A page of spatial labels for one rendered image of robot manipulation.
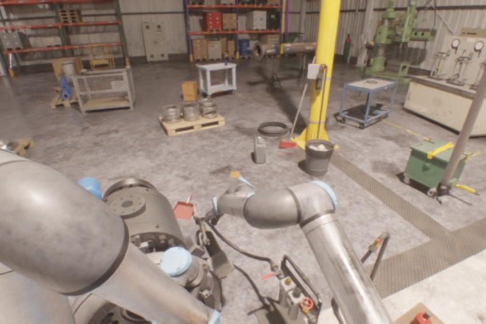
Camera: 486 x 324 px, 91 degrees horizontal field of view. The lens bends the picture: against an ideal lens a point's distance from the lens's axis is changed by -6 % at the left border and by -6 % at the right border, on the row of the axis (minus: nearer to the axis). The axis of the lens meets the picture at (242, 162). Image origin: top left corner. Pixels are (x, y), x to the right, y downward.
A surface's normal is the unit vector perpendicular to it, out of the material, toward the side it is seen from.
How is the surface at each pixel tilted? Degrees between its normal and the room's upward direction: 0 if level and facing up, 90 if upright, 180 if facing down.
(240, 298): 0
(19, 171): 15
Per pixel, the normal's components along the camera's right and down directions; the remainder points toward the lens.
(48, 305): 0.93, 0.18
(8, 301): 0.41, 0.33
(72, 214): 0.68, -0.50
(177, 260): -0.15, -0.68
